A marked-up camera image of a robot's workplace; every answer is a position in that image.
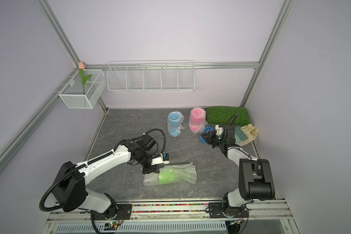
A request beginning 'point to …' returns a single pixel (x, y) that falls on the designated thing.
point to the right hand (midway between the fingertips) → (200, 133)
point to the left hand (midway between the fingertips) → (156, 170)
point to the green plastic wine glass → (168, 176)
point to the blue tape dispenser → (206, 129)
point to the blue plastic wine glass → (175, 117)
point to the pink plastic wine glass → (197, 118)
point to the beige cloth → (251, 133)
